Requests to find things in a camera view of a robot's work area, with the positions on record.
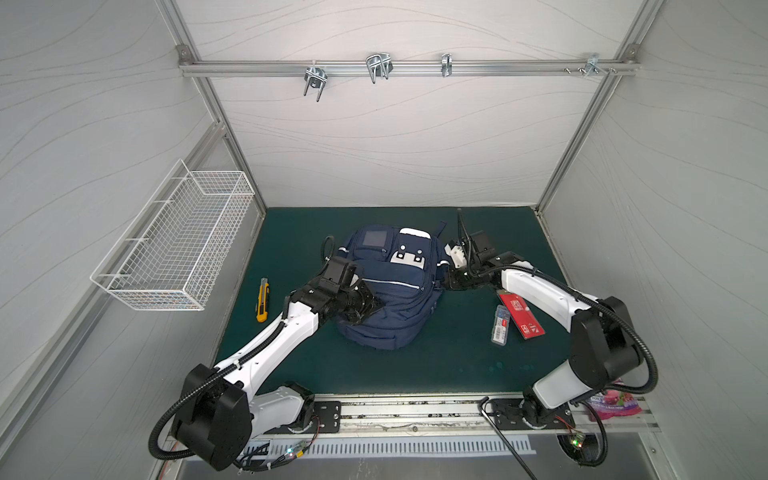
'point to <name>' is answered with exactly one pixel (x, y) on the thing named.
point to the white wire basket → (164, 259)
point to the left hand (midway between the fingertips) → (390, 297)
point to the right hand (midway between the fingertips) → (447, 273)
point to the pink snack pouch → (613, 403)
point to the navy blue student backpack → (402, 265)
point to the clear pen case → (500, 326)
